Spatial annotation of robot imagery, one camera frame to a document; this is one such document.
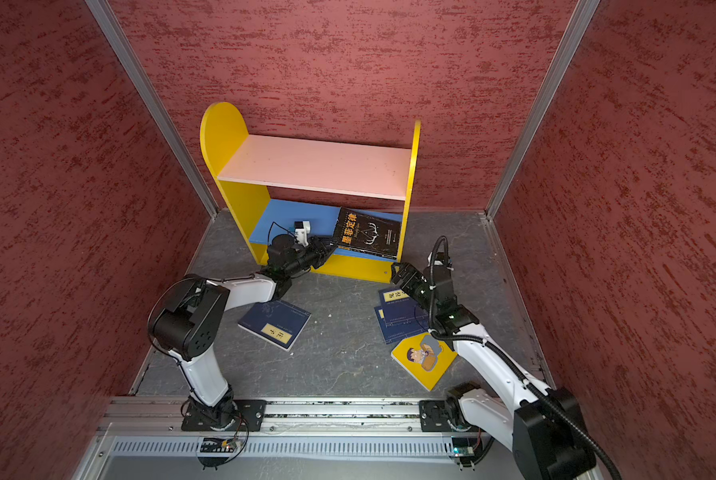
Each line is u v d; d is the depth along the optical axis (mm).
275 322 896
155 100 874
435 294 609
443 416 731
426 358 830
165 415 759
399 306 926
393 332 870
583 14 712
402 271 740
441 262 757
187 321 494
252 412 744
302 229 867
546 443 391
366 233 921
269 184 725
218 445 719
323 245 833
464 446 706
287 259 768
